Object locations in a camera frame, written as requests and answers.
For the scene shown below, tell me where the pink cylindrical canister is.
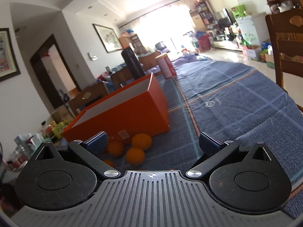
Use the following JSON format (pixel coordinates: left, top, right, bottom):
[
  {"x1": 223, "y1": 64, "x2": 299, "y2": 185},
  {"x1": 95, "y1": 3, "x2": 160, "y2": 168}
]
[{"x1": 155, "y1": 53, "x2": 177, "y2": 79}]

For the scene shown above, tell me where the orange cardboard box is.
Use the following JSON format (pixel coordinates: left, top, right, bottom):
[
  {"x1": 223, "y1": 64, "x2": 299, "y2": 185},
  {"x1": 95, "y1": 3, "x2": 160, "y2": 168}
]
[{"x1": 63, "y1": 74, "x2": 170, "y2": 144}]

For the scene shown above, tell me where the wooden chair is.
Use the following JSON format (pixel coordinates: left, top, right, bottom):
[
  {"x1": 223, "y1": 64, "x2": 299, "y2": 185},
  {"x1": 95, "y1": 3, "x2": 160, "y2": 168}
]
[
  {"x1": 266, "y1": 8, "x2": 302, "y2": 89},
  {"x1": 110, "y1": 51, "x2": 162, "y2": 89},
  {"x1": 69, "y1": 82, "x2": 109, "y2": 116}
]

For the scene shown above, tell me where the framed painting far wall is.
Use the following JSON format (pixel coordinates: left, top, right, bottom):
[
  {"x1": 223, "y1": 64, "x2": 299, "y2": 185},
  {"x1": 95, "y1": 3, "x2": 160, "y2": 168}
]
[{"x1": 93, "y1": 24, "x2": 122, "y2": 53}]

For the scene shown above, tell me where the white small fridge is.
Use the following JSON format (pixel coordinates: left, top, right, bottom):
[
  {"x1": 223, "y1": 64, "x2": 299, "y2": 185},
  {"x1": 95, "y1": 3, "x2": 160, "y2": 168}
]
[{"x1": 236, "y1": 12, "x2": 270, "y2": 47}]

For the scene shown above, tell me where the framed picture near left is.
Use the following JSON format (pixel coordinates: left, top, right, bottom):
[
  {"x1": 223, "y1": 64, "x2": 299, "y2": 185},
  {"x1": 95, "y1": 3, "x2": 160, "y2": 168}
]
[{"x1": 0, "y1": 28, "x2": 20, "y2": 82}]

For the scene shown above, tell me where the dark brown door frame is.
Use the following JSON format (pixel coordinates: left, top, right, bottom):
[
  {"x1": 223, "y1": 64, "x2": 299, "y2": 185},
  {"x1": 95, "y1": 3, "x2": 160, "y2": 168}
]
[{"x1": 30, "y1": 35, "x2": 81, "y2": 111}]

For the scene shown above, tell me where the orange tangerine on table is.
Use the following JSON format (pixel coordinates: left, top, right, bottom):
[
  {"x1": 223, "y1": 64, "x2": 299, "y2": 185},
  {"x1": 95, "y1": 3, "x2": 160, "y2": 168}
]
[
  {"x1": 107, "y1": 141, "x2": 125, "y2": 157},
  {"x1": 131, "y1": 133, "x2": 152, "y2": 151},
  {"x1": 125, "y1": 148, "x2": 145, "y2": 166}
]

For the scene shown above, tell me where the yellow green panda mug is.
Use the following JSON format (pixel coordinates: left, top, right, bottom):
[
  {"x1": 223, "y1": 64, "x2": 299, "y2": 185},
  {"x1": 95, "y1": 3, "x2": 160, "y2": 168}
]
[{"x1": 52, "y1": 120, "x2": 70, "y2": 140}]

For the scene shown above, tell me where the wooden chair right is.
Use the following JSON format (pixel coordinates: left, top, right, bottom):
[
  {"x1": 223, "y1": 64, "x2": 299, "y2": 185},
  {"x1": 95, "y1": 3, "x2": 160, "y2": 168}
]
[{"x1": 266, "y1": 8, "x2": 302, "y2": 89}]

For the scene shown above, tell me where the wooden chair middle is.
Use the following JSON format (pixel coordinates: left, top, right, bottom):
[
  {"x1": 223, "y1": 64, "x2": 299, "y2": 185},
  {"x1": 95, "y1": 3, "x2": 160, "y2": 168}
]
[{"x1": 110, "y1": 51, "x2": 162, "y2": 89}]

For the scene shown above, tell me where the black thermos bottle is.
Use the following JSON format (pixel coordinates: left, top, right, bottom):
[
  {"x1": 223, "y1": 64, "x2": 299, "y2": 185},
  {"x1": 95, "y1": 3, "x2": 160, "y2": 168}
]
[{"x1": 121, "y1": 47, "x2": 146, "y2": 79}]

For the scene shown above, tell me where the wooden chair left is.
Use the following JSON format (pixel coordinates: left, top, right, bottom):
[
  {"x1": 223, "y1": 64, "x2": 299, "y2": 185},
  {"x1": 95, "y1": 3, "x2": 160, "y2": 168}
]
[{"x1": 69, "y1": 82, "x2": 109, "y2": 116}]

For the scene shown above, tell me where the blue plaid tablecloth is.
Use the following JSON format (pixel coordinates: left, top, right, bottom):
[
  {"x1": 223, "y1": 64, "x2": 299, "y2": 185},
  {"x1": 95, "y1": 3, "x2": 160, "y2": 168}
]
[{"x1": 47, "y1": 53, "x2": 303, "y2": 219}]

